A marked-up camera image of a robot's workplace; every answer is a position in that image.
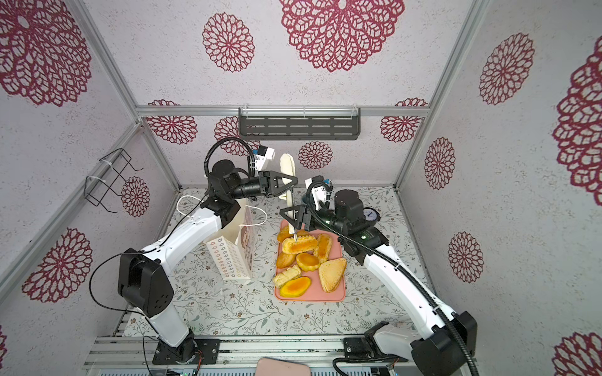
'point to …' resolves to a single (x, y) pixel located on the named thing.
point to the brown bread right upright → (323, 250)
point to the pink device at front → (269, 366)
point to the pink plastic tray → (316, 292)
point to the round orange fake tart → (306, 262)
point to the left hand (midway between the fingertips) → (295, 183)
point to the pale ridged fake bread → (286, 276)
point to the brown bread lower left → (285, 260)
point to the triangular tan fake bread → (331, 272)
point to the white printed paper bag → (233, 247)
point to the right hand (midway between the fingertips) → (286, 209)
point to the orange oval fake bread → (295, 287)
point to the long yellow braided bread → (303, 244)
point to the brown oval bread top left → (284, 233)
